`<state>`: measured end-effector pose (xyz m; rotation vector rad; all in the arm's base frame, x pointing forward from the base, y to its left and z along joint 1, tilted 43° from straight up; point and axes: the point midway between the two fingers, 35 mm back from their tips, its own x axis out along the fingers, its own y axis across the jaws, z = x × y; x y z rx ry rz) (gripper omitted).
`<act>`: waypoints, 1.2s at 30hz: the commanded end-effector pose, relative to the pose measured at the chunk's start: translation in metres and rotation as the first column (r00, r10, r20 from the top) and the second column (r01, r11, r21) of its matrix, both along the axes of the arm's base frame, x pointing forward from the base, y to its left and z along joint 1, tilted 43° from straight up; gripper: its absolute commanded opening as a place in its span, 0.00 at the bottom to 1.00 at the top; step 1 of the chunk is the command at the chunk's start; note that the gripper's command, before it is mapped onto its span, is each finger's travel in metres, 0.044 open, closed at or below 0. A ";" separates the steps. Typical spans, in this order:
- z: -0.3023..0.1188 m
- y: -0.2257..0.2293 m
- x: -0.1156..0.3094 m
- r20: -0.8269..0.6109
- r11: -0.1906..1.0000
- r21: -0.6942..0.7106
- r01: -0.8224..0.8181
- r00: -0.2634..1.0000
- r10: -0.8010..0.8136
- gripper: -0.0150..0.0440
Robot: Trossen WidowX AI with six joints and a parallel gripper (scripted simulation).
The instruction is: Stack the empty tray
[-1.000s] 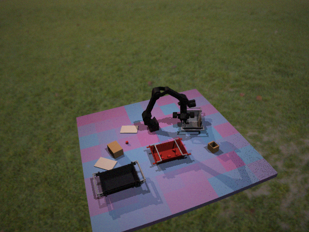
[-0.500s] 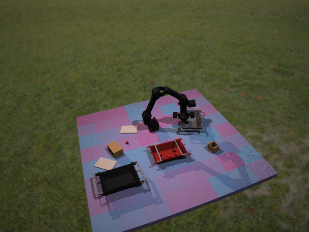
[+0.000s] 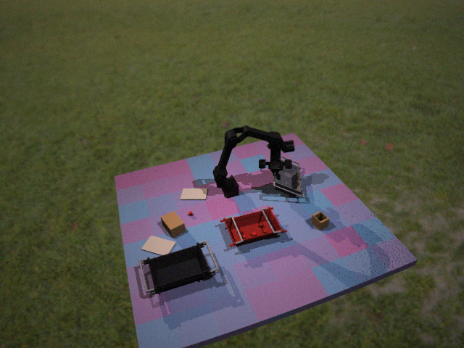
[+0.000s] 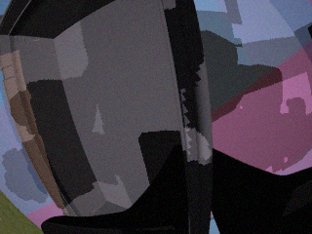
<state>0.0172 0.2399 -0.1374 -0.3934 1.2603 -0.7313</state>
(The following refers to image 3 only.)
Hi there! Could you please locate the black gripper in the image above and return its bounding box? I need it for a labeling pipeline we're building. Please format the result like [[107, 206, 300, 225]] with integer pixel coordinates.
[[259, 154, 292, 170]]

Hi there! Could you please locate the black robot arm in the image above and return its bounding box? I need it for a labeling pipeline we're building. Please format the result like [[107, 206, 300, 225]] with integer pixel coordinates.
[[213, 125, 294, 192]]

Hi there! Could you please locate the brown cardboard box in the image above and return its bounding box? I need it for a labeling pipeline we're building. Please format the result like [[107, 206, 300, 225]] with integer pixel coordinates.
[[161, 211, 186, 238]]

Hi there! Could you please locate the beige flat panel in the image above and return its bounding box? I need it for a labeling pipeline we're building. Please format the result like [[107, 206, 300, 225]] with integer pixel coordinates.
[[180, 188, 208, 200], [141, 236, 176, 255]]

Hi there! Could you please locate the small brown open box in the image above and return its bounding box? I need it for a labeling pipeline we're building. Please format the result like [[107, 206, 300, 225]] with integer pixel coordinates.
[[312, 211, 330, 231]]

